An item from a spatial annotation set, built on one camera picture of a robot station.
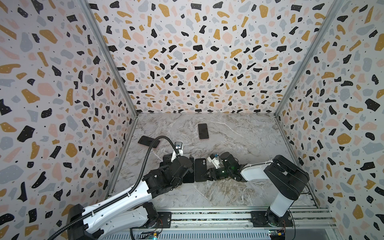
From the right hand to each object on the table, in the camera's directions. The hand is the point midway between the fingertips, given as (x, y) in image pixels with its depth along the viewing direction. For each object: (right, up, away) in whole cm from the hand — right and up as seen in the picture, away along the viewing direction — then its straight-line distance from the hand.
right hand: (202, 175), depth 85 cm
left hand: (-9, +14, -11) cm, 20 cm away
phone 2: (-8, -2, +4) cm, 9 cm away
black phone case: (-1, +1, +6) cm, 6 cm away
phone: (+1, +22, +28) cm, 36 cm away
